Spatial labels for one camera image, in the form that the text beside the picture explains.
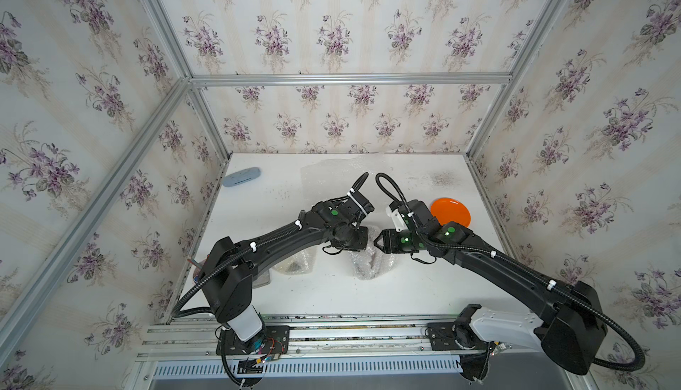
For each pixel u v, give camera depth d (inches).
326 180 42.7
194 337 29.4
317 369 30.1
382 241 28.1
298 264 33.2
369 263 30.0
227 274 16.5
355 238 26.5
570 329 15.0
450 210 39.4
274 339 28.3
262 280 32.3
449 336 28.8
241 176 43.1
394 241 26.9
